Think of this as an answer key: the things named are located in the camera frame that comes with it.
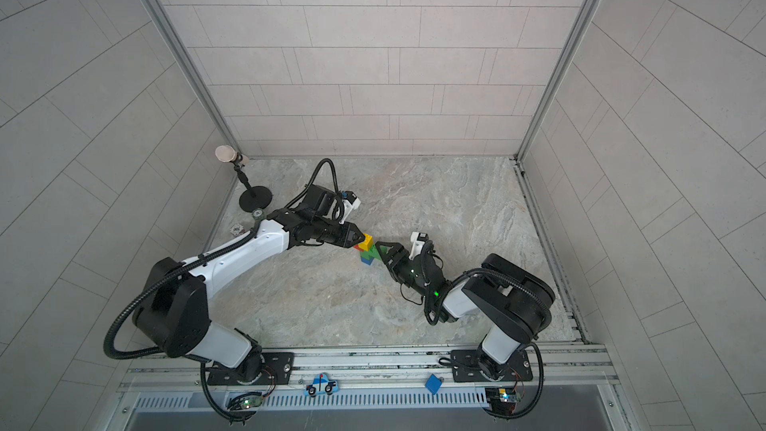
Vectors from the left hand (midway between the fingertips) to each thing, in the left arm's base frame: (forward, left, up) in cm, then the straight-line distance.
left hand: (367, 237), depth 82 cm
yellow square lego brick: (-3, 0, +1) cm, 3 cm away
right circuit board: (-36, -33, -11) cm, 50 cm away
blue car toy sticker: (-33, +9, -10) cm, 36 cm away
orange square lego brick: (-3, +3, 0) cm, 4 cm away
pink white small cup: (+5, +40, -5) cm, 41 cm away
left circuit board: (-36, +25, -9) cm, 45 cm away
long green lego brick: (-4, -1, -2) cm, 5 cm away
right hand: (-3, -3, -3) cm, 5 cm away
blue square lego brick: (-2, +1, -11) cm, 11 cm away
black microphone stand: (+20, +41, -10) cm, 47 cm away
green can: (+11, +36, -6) cm, 38 cm away
